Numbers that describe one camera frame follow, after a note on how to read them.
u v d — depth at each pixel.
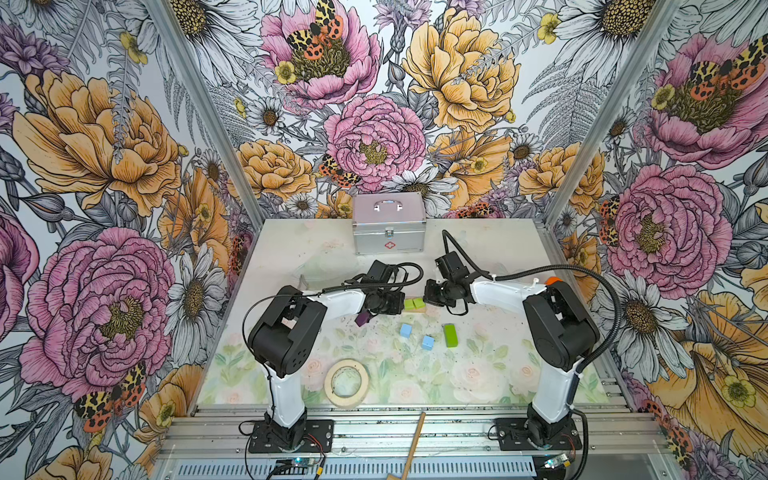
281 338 0.50
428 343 0.88
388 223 1.07
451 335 0.91
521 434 0.73
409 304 0.95
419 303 0.94
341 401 0.76
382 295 0.83
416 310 0.97
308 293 0.55
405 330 0.91
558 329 0.50
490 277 0.66
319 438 0.74
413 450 0.73
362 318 0.94
